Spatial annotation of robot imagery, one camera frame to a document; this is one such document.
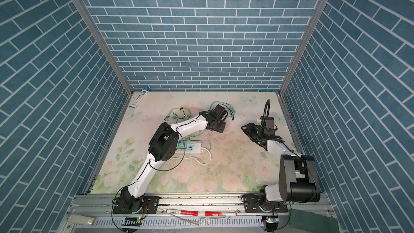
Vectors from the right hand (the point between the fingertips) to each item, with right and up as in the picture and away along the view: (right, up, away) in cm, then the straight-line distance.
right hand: (243, 126), depth 91 cm
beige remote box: (-73, -36, -24) cm, 85 cm away
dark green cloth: (+27, -39, -22) cm, 52 cm away
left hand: (-12, -2, +9) cm, 15 cm away
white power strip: (-29, -11, -3) cm, 31 cm away
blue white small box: (-70, +21, +28) cm, 78 cm away
